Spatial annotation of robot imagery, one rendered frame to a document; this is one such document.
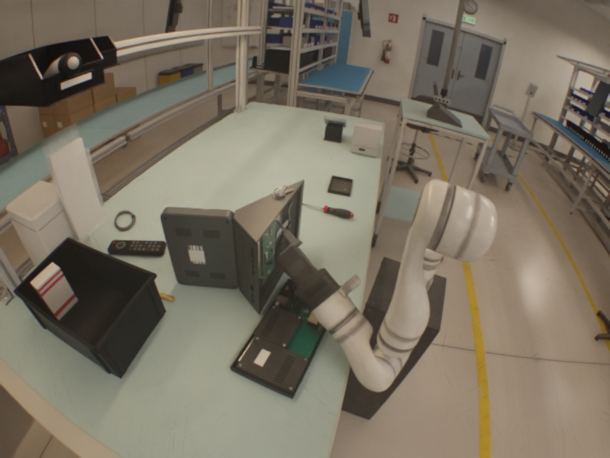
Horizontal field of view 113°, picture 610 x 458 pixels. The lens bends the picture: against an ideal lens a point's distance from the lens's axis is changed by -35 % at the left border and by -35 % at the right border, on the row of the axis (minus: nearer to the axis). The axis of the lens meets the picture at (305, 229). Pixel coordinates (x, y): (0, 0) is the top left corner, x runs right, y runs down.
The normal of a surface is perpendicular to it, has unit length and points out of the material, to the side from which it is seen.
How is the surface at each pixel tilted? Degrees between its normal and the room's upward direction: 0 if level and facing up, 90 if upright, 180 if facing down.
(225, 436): 0
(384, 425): 0
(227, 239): 90
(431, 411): 0
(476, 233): 66
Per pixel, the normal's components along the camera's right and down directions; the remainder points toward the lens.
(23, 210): 0.08, -0.79
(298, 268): 0.05, 0.10
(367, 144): -0.27, 0.58
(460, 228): -0.38, 0.17
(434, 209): -0.46, -0.09
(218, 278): 0.01, 0.62
